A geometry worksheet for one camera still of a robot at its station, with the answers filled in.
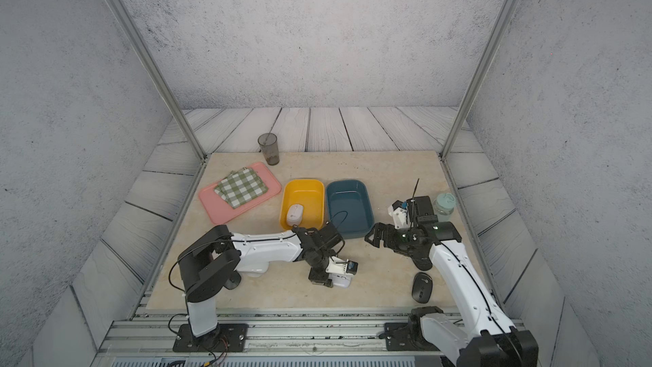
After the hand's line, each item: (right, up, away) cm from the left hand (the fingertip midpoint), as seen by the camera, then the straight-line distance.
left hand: (336, 276), depth 85 cm
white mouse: (-16, +18, +13) cm, 27 cm away
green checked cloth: (-40, +28, +24) cm, 55 cm away
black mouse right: (+27, -2, -4) cm, 27 cm away
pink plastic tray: (-47, +19, +18) cm, 54 cm away
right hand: (+13, +14, -8) cm, 20 cm away
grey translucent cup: (-30, +47, +29) cm, 63 cm away
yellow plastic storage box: (-12, +26, +23) cm, 36 cm away
